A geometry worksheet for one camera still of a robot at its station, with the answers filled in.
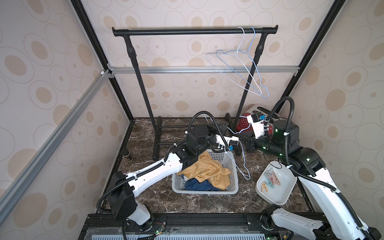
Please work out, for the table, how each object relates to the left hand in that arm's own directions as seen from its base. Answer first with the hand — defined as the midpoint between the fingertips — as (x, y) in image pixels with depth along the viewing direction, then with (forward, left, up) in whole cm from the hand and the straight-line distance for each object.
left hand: (230, 121), depth 65 cm
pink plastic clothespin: (-10, -31, -37) cm, 50 cm away
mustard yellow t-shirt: (-10, +9, -26) cm, 29 cm away
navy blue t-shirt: (-17, +17, -29) cm, 38 cm away
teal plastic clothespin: (-13, -28, -38) cm, 49 cm away
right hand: (-5, -5, -2) cm, 8 cm away
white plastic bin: (-19, -32, -38) cm, 53 cm away
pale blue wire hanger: (-8, -17, -39) cm, 44 cm away
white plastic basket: (-1, -4, -31) cm, 31 cm away
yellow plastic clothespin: (-14, -25, -38) cm, 48 cm away
